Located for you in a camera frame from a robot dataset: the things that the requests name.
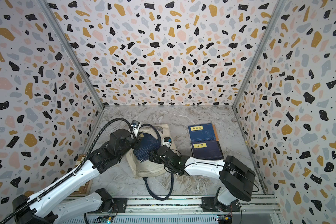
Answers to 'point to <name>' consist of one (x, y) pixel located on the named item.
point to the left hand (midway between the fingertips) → (140, 132)
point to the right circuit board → (225, 219)
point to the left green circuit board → (107, 220)
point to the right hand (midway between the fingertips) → (152, 155)
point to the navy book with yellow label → (203, 132)
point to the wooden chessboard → (81, 157)
